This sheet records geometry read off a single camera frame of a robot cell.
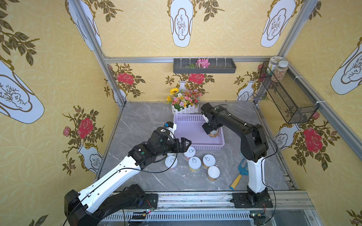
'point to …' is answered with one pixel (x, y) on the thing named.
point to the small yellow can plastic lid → (213, 171)
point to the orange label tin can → (209, 160)
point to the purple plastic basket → (190, 126)
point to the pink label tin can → (190, 153)
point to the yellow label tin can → (194, 164)
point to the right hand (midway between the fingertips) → (216, 125)
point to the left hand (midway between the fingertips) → (180, 141)
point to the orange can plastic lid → (213, 133)
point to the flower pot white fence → (184, 102)
